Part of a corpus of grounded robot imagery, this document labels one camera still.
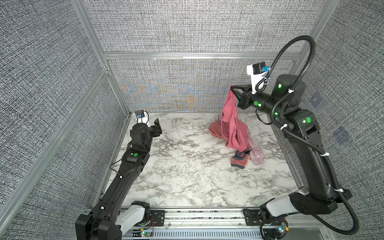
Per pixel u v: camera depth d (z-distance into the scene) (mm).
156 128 663
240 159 900
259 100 473
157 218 733
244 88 491
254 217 731
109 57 878
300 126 379
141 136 535
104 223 370
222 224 731
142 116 626
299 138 374
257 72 441
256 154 929
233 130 648
